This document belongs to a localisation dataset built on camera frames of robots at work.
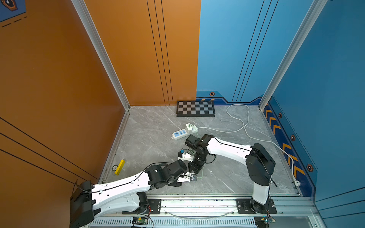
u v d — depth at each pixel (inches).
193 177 25.6
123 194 18.2
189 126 37.9
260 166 18.6
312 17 28.6
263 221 27.6
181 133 39.1
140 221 28.3
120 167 33.6
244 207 28.5
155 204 29.2
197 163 27.8
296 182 32.8
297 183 32.6
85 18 28.6
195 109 45.1
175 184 26.4
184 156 29.6
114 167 34.3
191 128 38.0
